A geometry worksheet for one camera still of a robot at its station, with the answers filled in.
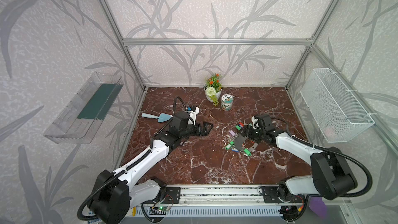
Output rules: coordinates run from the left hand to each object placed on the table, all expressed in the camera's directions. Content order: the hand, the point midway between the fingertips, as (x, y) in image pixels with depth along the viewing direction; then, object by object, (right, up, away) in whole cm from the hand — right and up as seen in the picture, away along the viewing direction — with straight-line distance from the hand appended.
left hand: (208, 121), depth 79 cm
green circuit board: (-24, -41, -7) cm, 48 cm away
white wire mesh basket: (+54, +5, -16) cm, 56 cm away
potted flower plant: (+2, +18, +20) cm, 28 cm away
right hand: (+20, -6, +12) cm, 24 cm away
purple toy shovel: (+51, -39, -7) cm, 65 cm away
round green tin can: (+12, +9, +23) cm, 28 cm away
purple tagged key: (+15, -10, +17) cm, 24 cm away
